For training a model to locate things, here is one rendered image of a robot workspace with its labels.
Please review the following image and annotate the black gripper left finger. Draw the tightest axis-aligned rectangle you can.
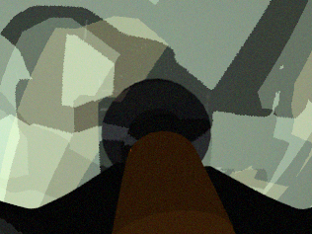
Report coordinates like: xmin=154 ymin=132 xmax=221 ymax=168
xmin=0 ymin=162 xmax=124 ymax=234

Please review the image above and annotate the orange cylinder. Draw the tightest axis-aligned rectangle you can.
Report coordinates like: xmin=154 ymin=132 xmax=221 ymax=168
xmin=112 ymin=131 xmax=236 ymax=234

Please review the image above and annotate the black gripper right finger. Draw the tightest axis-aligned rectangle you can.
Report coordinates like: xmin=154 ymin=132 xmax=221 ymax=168
xmin=204 ymin=165 xmax=312 ymax=234

